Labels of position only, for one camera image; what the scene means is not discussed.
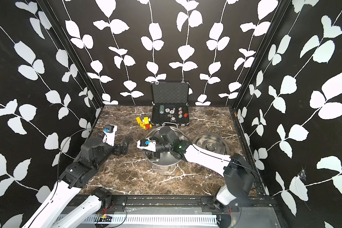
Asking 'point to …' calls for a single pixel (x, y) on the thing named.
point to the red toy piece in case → (185, 115)
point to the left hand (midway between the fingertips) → (121, 134)
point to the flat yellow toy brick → (138, 119)
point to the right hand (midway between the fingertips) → (140, 146)
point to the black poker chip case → (170, 100)
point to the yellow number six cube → (142, 124)
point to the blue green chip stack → (162, 109)
